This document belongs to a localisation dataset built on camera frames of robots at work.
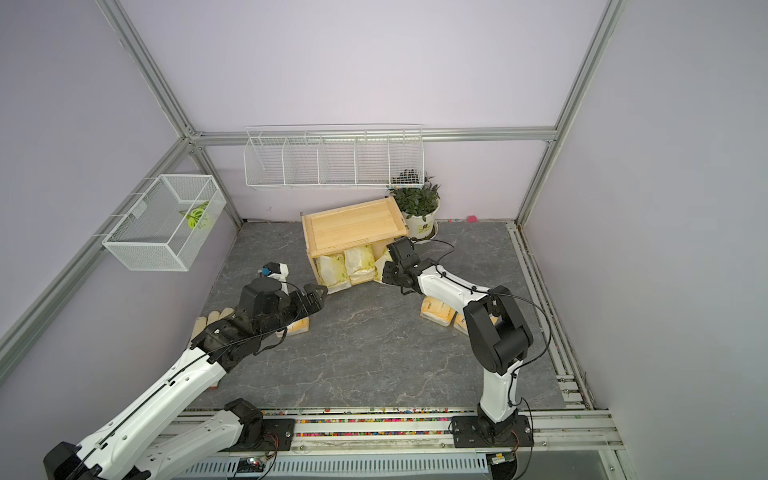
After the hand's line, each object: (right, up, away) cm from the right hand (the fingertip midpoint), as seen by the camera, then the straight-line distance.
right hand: (388, 271), depth 95 cm
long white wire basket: (-18, +38, +4) cm, 42 cm away
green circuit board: (-33, -45, -23) cm, 61 cm away
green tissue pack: (-3, +2, +1) cm, 4 cm away
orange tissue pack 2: (+22, -16, -6) cm, 27 cm away
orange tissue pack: (+15, -12, -3) cm, 20 cm away
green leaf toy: (-53, +16, -14) cm, 57 cm away
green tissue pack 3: (-19, -1, +4) cm, 19 cm away
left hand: (-18, -5, -20) cm, 27 cm away
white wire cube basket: (-62, +14, -12) cm, 64 cm away
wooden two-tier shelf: (-12, +14, -2) cm, 18 cm away
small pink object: (+34, +20, +29) cm, 49 cm away
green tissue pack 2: (-10, +2, +5) cm, 11 cm away
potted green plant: (+11, +22, +9) cm, 26 cm away
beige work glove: (-59, -16, -2) cm, 61 cm away
